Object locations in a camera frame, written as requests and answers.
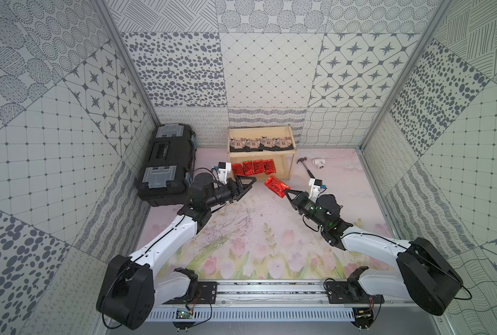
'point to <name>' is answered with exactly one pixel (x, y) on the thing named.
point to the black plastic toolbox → (169, 160)
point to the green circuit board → (183, 314)
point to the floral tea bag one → (237, 143)
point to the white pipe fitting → (319, 162)
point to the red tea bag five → (276, 186)
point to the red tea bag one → (237, 169)
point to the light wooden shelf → (284, 159)
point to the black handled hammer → (302, 159)
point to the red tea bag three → (259, 166)
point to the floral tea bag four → (283, 143)
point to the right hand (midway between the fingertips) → (283, 191)
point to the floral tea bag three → (269, 142)
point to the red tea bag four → (269, 166)
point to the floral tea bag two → (254, 144)
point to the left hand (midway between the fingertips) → (253, 179)
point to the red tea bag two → (248, 167)
